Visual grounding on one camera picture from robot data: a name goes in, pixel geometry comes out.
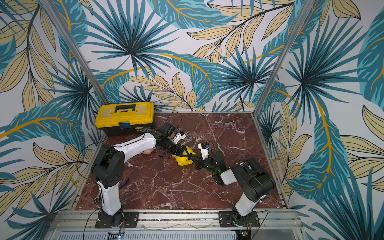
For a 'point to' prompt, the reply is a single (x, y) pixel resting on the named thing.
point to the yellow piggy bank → (183, 160)
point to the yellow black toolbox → (124, 119)
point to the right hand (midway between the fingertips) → (190, 156)
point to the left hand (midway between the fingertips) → (182, 155)
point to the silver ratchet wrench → (96, 200)
